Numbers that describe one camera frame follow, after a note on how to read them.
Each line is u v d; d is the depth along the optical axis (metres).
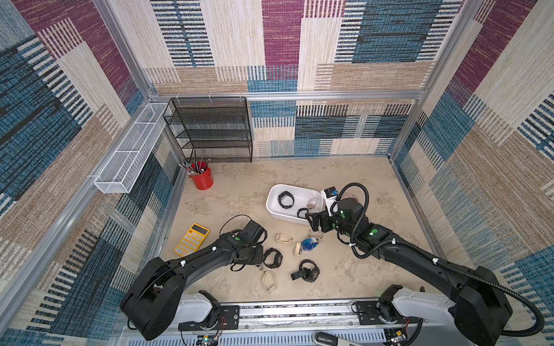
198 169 1.05
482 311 0.40
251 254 0.67
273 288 0.78
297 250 0.85
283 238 0.92
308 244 0.85
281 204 1.00
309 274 0.80
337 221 0.69
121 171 0.71
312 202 1.00
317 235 0.91
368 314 0.73
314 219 0.72
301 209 0.99
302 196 1.02
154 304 0.42
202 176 1.03
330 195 0.70
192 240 0.90
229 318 0.73
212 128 1.09
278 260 0.83
